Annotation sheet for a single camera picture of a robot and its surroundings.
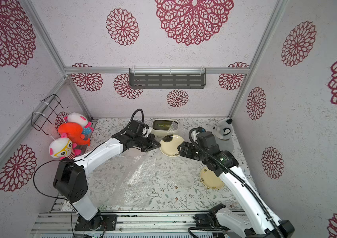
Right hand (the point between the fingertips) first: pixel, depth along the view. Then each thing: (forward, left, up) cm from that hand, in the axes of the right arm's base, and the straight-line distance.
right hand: (182, 147), depth 72 cm
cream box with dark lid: (+32, +12, -22) cm, 41 cm away
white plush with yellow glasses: (+2, +64, -5) cm, 64 cm away
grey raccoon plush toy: (+17, -25, -8) cm, 31 cm away
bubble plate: (-8, +34, -25) cm, 43 cm away
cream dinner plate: (-5, -17, -26) cm, 32 cm away
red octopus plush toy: (+15, +64, -6) cm, 66 cm away
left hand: (+6, +11, -8) cm, 15 cm away
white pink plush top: (+25, +66, -5) cm, 70 cm away
